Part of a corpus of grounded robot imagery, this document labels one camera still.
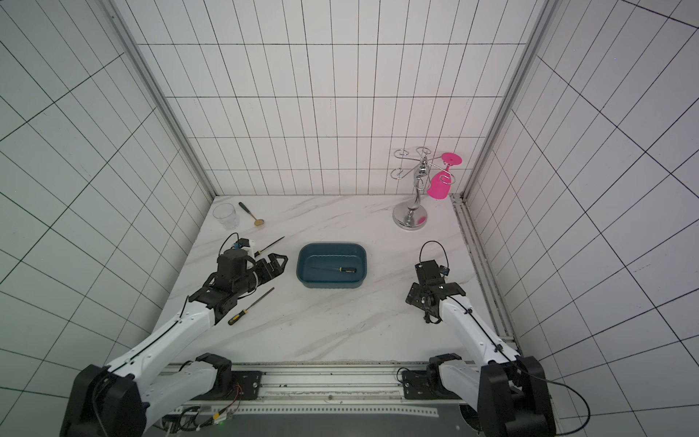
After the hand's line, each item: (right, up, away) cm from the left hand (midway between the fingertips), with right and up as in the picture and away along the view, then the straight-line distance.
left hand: (277, 267), depth 84 cm
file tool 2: (-11, -15, +2) cm, 18 cm away
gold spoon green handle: (-16, +14, +26) cm, 33 cm away
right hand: (+46, -11, +2) cm, 47 cm away
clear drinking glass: (-27, +17, +22) cm, 39 cm away
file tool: (+19, -2, +10) cm, 22 cm away
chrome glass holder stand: (+49, +17, +26) cm, 58 cm away
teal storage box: (+17, -1, +11) cm, 20 cm away
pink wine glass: (+57, +29, +15) cm, 66 cm away
